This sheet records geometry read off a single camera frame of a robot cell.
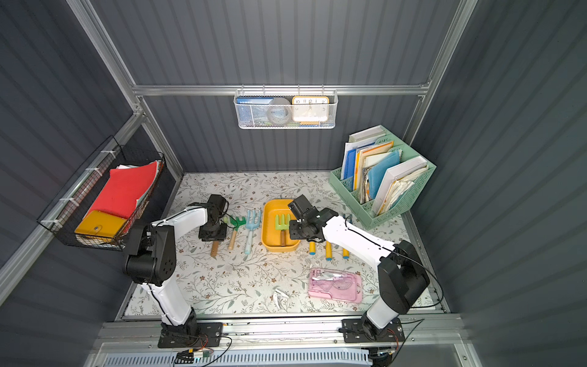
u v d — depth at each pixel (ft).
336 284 2.74
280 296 2.65
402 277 1.43
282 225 3.26
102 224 2.12
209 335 2.42
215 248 3.06
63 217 2.00
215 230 2.66
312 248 3.00
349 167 3.35
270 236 3.20
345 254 2.97
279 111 2.96
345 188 3.45
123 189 2.49
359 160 3.17
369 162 3.04
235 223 3.20
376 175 2.99
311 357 2.32
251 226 3.27
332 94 2.92
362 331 2.21
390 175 2.77
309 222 1.98
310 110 2.90
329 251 2.99
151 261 1.62
